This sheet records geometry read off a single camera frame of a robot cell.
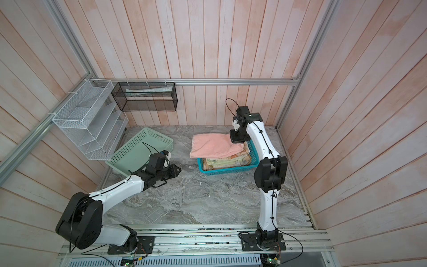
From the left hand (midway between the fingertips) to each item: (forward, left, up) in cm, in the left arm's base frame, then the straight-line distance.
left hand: (180, 172), depth 88 cm
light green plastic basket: (+19, +33, -8) cm, 39 cm away
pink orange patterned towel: (+13, -37, +1) cm, 39 cm away
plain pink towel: (+16, -19, +4) cm, 25 cm away
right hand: (+17, -30, +8) cm, 35 cm away
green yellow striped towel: (+10, -25, -5) cm, 27 cm away
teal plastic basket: (+8, -42, -3) cm, 43 cm away
